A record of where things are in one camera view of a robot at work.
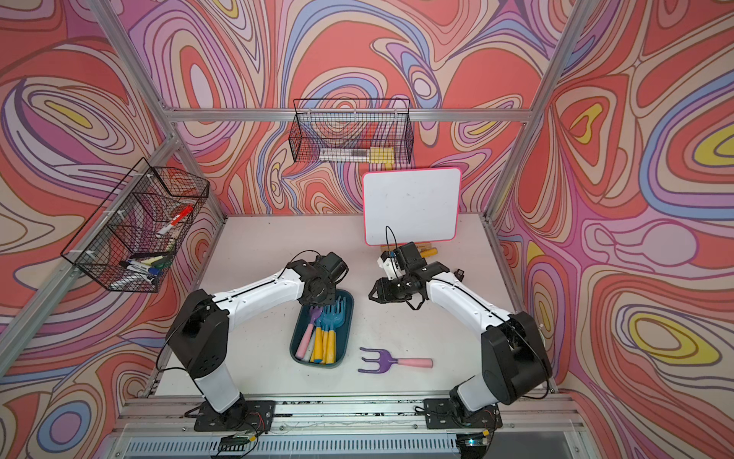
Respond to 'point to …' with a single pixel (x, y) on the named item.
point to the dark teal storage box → (301, 323)
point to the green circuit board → (233, 443)
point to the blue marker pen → (138, 267)
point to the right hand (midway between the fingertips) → (379, 303)
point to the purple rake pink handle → (386, 360)
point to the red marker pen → (176, 219)
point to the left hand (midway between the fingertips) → (328, 299)
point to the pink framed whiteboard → (411, 206)
